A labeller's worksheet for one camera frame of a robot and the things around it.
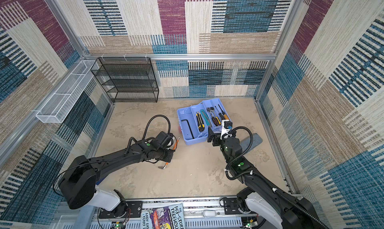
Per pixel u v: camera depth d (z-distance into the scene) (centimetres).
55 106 71
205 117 99
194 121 97
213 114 97
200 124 94
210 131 78
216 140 70
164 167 81
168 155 77
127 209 72
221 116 94
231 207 73
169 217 70
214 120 92
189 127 104
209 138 72
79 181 42
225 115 96
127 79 109
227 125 66
